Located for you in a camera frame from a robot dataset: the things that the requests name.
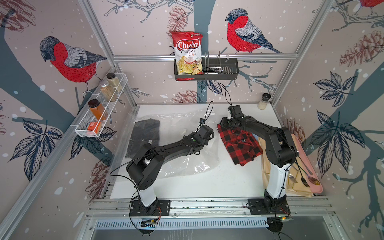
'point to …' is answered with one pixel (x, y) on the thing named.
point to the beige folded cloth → (295, 184)
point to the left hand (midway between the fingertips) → (205, 131)
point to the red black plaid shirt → (242, 146)
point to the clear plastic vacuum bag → (160, 129)
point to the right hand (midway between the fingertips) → (221, 122)
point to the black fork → (302, 178)
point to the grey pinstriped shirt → (144, 132)
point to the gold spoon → (312, 179)
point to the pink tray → (306, 163)
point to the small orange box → (94, 126)
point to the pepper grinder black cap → (266, 97)
